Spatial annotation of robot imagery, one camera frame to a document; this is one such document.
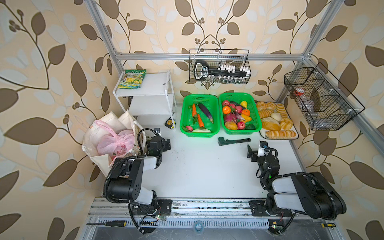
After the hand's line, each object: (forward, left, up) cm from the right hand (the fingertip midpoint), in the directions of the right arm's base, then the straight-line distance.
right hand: (257, 146), depth 88 cm
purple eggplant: (+33, +28, -5) cm, 44 cm away
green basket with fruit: (+27, +6, -1) cm, 27 cm away
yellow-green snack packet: (+30, +72, +28) cm, 83 cm away
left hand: (+9, +59, -2) cm, 60 cm away
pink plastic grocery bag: (-5, +75, +14) cm, 77 cm away
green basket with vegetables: (+32, +33, -8) cm, 47 cm away
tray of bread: (+20, -20, -3) cm, 29 cm away
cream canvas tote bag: (+8, +74, +17) cm, 76 cm away
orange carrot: (+36, +37, -5) cm, 52 cm away
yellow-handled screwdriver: (-38, -25, -8) cm, 46 cm away
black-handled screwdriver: (-35, +77, -7) cm, 85 cm away
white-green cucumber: (+15, +33, -4) cm, 37 cm away
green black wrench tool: (+7, +19, -6) cm, 21 cm away
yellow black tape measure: (+23, +56, -5) cm, 60 cm away
